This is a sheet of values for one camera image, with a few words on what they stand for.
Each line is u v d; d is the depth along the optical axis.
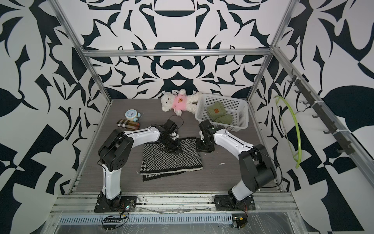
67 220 0.70
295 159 0.67
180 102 1.08
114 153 0.51
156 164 0.85
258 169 0.45
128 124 1.02
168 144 0.80
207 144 0.74
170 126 0.80
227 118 1.02
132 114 1.05
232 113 1.12
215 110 1.02
